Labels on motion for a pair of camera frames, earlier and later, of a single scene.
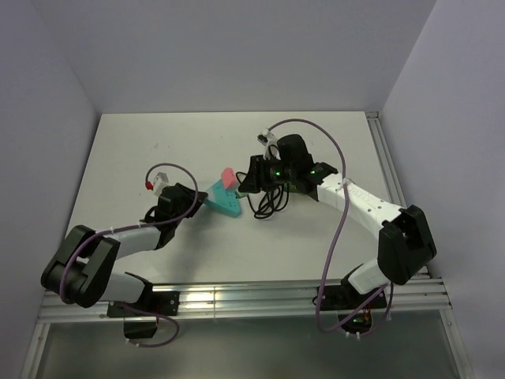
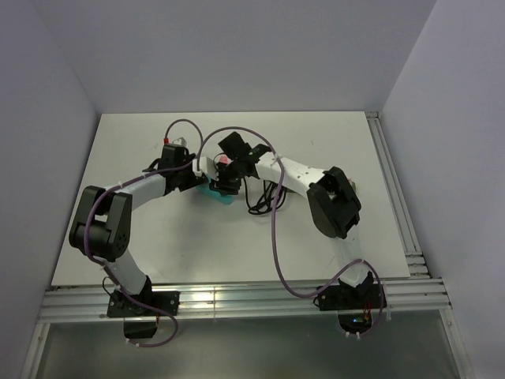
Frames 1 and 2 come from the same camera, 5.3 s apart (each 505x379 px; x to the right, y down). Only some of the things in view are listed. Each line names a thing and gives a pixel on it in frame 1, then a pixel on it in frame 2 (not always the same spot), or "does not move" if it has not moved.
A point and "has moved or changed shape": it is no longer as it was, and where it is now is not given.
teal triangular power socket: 224,200 has moved or changed shape
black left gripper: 190,195 → 193,181
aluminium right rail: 386,159 does not move
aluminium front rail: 222,300 does not move
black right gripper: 256,178 → 221,186
